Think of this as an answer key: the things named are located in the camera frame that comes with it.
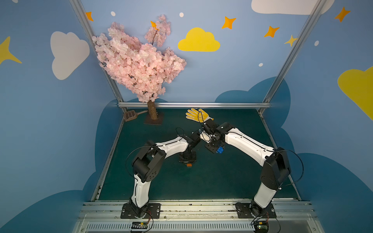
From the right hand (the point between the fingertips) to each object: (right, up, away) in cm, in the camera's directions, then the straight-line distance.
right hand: (213, 144), depth 87 cm
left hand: (-13, -12, +5) cm, 18 cm away
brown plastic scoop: (-62, +20, +28) cm, 71 cm away
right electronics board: (+22, -41, -14) cm, 49 cm away
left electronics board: (-41, -40, -14) cm, 58 cm away
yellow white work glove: (-6, +19, +31) cm, 37 cm away
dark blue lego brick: (+2, -2, -8) cm, 9 cm away
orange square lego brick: (-15, -14, +3) cm, 20 cm away
